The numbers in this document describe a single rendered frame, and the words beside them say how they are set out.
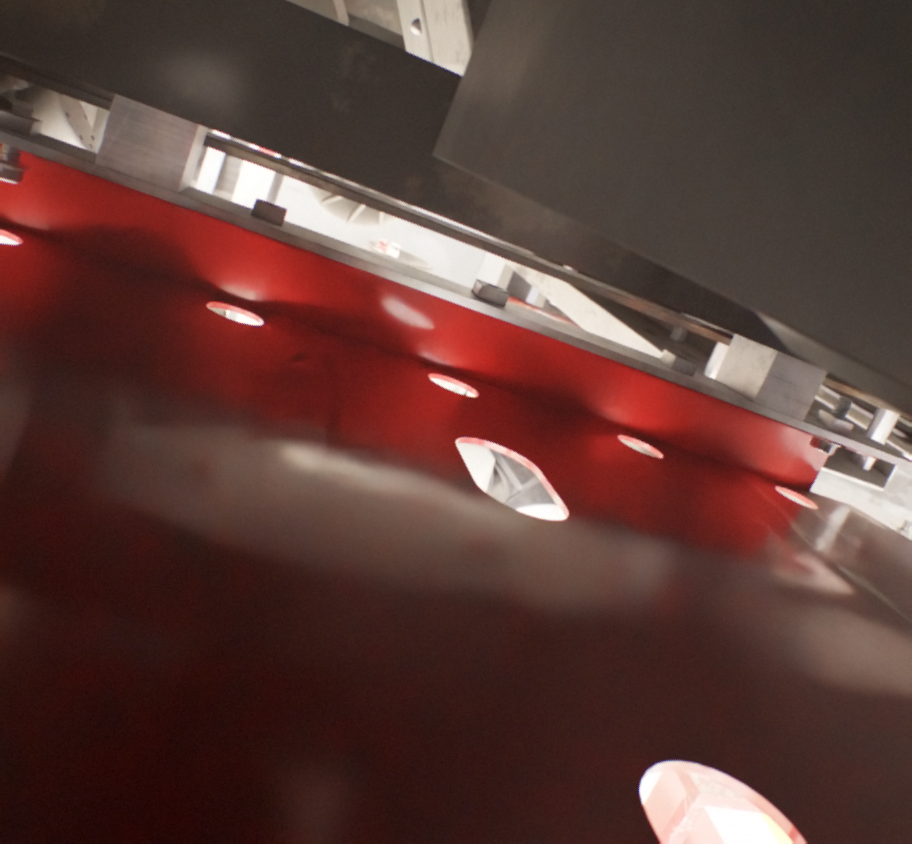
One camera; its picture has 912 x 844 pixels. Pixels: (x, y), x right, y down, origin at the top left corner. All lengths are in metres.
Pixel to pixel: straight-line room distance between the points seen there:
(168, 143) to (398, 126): 0.11
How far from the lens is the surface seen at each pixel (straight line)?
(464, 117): 0.19
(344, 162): 0.37
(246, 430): 0.30
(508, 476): 1.24
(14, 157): 0.46
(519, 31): 0.17
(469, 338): 0.50
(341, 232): 10.89
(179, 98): 0.38
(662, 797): 2.30
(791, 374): 0.53
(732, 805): 1.71
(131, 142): 0.43
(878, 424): 0.81
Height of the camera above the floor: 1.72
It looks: 15 degrees down
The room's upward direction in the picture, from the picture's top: 23 degrees clockwise
